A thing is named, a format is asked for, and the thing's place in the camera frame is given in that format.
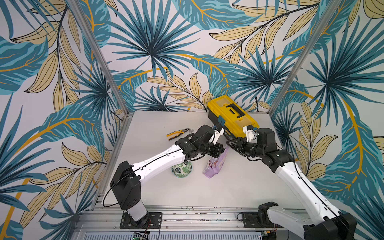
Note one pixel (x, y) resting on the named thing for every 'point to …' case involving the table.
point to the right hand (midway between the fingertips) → (220, 148)
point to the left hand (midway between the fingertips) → (223, 151)
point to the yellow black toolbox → (226, 112)
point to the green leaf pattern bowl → (182, 169)
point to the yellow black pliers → (178, 132)
